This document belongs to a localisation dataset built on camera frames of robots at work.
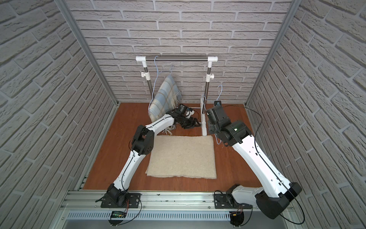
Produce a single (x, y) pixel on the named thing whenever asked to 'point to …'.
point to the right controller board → (236, 218)
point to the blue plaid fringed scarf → (167, 98)
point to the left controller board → (116, 214)
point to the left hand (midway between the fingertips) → (195, 121)
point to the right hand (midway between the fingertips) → (213, 122)
